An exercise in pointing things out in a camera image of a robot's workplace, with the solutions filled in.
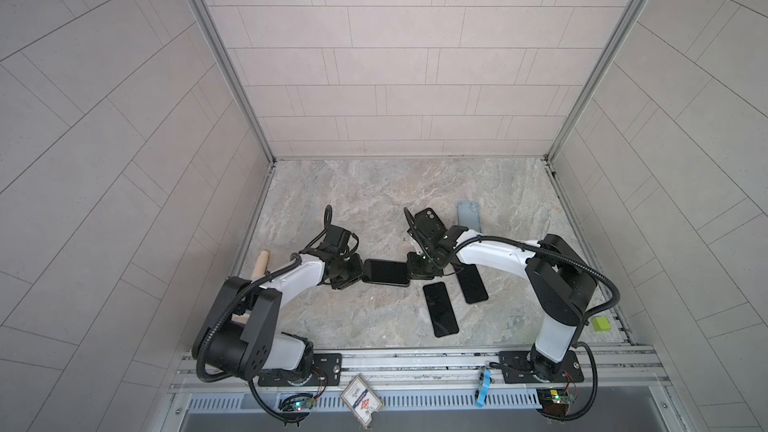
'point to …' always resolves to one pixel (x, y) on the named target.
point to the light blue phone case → (469, 215)
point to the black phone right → (472, 284)
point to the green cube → (601, 324)
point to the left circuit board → (297, 402)
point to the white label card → (361, 400)
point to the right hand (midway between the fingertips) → (405, 279)
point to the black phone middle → (441, 309)
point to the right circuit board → (553, 401)
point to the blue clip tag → (487, 379)
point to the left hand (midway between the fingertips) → (372, 270)
